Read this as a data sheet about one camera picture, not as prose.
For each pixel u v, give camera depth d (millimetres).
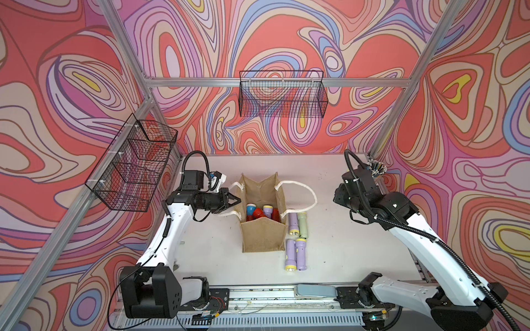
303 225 888
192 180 632
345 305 734
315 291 727
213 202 674
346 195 622
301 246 826
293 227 884
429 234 412
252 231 714
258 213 879
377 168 930
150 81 867
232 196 748
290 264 784
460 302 384
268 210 908
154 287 395
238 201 763
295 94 959
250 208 933
